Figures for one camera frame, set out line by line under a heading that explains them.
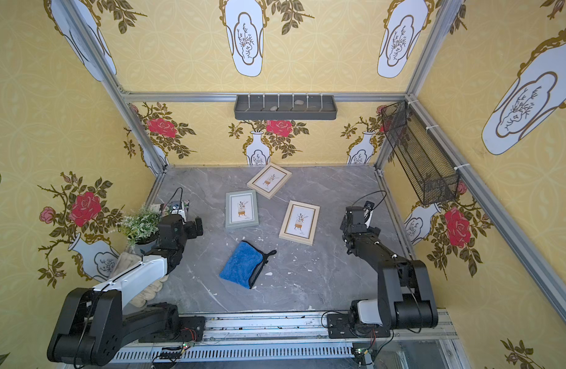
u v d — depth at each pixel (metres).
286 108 0.92
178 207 0.76
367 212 0.76
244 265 0.84
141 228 0.78
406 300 0.43
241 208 1.03
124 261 0.89
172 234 0.67
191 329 0.73
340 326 0.74
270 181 1.14
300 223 0.98
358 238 0.65
